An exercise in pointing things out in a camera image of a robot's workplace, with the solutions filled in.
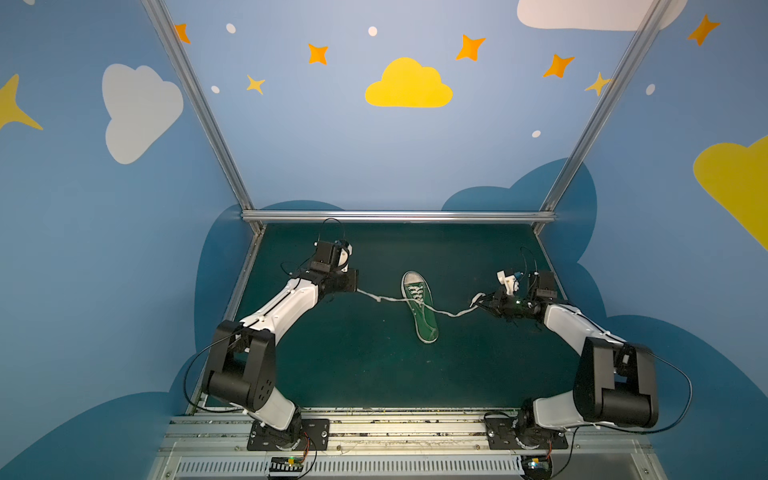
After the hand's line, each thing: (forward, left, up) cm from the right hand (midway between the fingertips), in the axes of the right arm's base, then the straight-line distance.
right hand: (478, 299), depth 89 cm
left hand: (+5, +38, +3) cm, 39 cm away
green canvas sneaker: (-4, +16, -6) cm, 17 cm away
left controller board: (-43, +51, -12) cm, 67 cm away
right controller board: (-40, -12, -14) cm, 44 cm away
